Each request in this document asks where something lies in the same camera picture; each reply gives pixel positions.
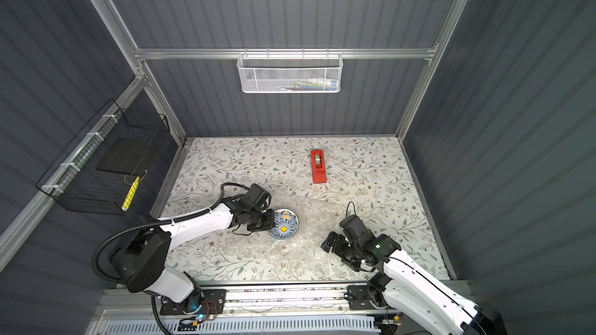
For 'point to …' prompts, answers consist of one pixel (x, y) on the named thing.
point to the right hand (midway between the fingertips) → (331, 252)
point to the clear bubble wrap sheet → (303, 257)
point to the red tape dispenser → (318, 166)
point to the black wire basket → (101, 172)
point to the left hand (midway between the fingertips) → (278, 228)
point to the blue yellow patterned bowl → (286, 223)
